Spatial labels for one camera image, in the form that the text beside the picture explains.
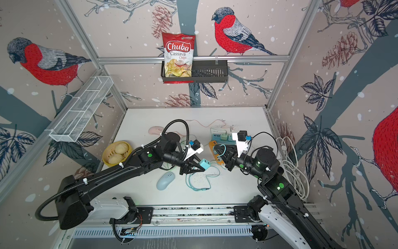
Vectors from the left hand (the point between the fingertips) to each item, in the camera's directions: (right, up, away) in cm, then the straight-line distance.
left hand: (205, 165), depth 65 cm
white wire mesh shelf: (-64, +25, +12) cm, 70 cm away
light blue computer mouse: (-23, -14, +18) cm, 32 cm away
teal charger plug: (0, +1, -2) cm, 2 cm away
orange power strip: (+9, -4, +25) cm, 26 cm away
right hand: (+5, +9, -5) cm, 11 cm away
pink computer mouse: (-34, +13, +38) cm, 53 cm away
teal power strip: (+9, +8, +35) cm, 37 cm away
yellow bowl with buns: (-54, -1, +27) cm, 61 cm away
